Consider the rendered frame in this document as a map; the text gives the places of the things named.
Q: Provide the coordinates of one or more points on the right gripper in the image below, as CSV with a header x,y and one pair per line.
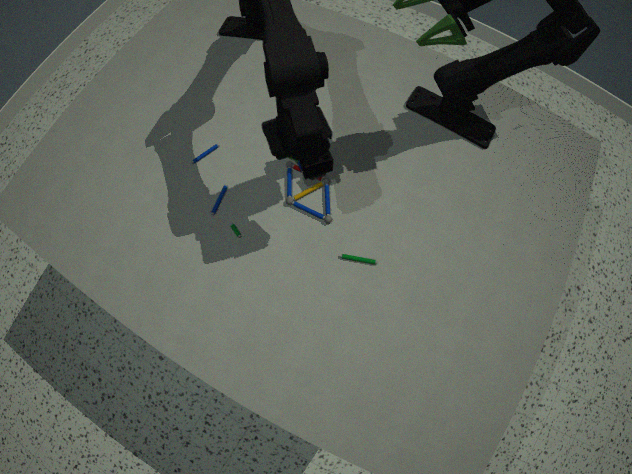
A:
x,y
270,131

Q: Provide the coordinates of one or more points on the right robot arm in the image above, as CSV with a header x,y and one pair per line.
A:
x,y
292,61

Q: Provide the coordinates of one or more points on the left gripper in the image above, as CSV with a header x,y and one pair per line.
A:
x,y
450,22

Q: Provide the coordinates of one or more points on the yellow rod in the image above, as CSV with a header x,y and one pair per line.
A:
x,y
307,191

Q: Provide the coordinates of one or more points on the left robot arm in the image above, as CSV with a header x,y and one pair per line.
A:
x,y
458,81

